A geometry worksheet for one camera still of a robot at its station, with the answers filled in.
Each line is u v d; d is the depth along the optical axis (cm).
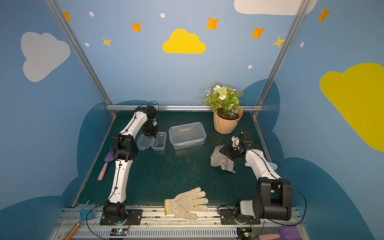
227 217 75
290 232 70
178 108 135
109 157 94
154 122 100
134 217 75
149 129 90
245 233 71
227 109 99
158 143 104
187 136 107
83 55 86
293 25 75
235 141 80
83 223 72
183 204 78
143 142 102
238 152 65
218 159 88
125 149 66
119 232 71
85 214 74
